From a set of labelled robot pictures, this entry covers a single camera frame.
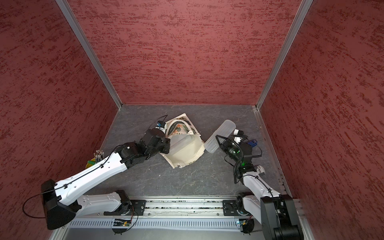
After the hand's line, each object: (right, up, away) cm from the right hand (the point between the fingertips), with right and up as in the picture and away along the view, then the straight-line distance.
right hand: (214, 139), depth 81 cm
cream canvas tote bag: (-19, +8, +2) cm, 21 cm away
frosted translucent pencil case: (-1, -3, 0) cm, 4 cm away
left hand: (-25, -2, -6) cm, 25 cm away
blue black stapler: (+28, -5, +16) cm, 32 cm away
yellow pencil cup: (-61, -8, -7) cm, 62 cm away
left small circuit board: (-47, -40, -9) cm, 63 cm away
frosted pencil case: (-17, -6, +12) cm, 22 cm away
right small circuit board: (+13, -40, -9) cm, 43 cm away
